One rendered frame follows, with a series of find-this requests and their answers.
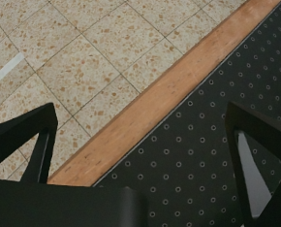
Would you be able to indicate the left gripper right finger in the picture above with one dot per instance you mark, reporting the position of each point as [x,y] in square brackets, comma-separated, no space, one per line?
[253,193]

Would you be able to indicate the black perforated breadboard plate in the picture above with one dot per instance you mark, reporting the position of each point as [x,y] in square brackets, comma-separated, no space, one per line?
[183,165]

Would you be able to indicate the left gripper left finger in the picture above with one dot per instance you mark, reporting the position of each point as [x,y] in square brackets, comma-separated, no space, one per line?
[17,131]

